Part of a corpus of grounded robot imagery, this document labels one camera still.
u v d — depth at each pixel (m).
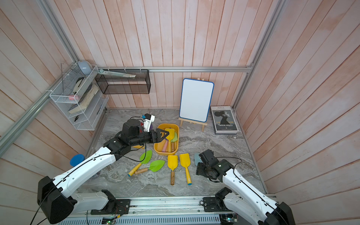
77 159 0.70
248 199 0.46
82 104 0.78
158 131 0.64
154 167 0.88
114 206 0.71
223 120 1.07
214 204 0.73
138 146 0.64
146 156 0.92
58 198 0.38
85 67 0.82
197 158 0.91
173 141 0.98
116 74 0.90
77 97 0.72
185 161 0.90
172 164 0.88
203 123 1.01
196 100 0.94
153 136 0.62
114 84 1.07
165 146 0.95
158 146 0.96
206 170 0.61
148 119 0.67
